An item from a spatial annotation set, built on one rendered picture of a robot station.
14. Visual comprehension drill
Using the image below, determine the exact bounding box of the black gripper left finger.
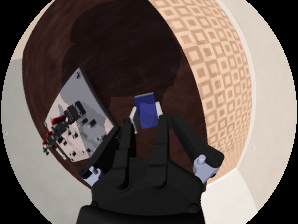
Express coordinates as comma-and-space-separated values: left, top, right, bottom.
78, 106, 140, 191

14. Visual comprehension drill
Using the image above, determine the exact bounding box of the grey fixture plate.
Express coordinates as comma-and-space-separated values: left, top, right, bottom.
45, 67, 116, 162

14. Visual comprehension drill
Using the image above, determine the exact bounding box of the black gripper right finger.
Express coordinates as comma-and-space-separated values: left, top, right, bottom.
146, 102, 224, 191

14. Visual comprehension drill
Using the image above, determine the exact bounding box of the dark blue rectangular block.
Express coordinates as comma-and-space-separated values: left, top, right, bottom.
134, 93, 158, 129

